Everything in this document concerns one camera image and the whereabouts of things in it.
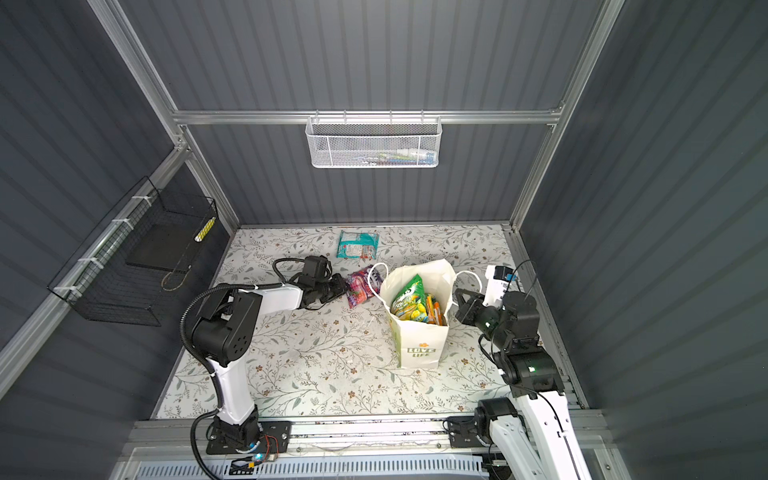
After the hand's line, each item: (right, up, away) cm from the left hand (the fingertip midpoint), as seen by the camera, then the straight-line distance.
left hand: (351, 285), depth 100 cm
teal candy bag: (+1, +14, +11) cm, 18 cm away
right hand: (+30, +1, -30) cm, 42 cm away
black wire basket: (-50, +8, -28) cm, 58 cm away
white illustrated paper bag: (+20, -12, -27) cm, 36 cm away
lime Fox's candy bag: (+19, -2, -22) cm, 29 cm away
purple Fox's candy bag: (+4, +1, -1) cm, 4 cm away
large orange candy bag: (+26, -6, -18) cm, 32 cm away
